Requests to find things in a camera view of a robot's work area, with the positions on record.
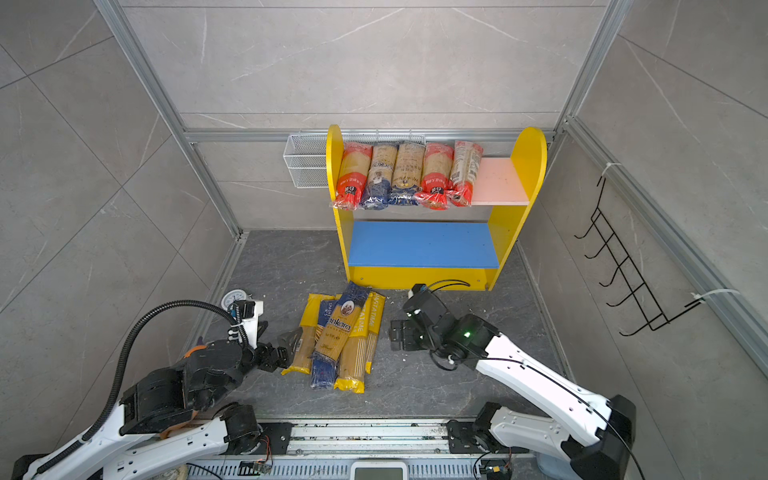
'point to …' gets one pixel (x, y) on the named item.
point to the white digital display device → (379, 470)
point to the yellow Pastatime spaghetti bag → (357, 351)
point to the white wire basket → (305, 155)
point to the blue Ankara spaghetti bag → (339, 328)
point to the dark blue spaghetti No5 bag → (324, 371)
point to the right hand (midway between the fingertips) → (405, 329)
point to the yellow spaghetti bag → (309, 325)
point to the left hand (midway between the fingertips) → (286, 323)
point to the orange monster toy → (198, 347)
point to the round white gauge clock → (232, 295)
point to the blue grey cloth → (555, 467)
